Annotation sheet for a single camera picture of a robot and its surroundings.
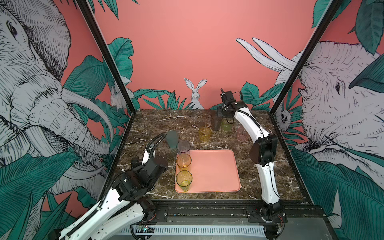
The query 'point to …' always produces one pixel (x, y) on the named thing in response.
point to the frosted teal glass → (172, 137)
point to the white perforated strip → (198, 231)
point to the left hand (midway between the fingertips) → (150, 156)
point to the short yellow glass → (205, 132)
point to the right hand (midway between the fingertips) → (219, 110)
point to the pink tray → (213, 171)
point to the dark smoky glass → (216, 122)
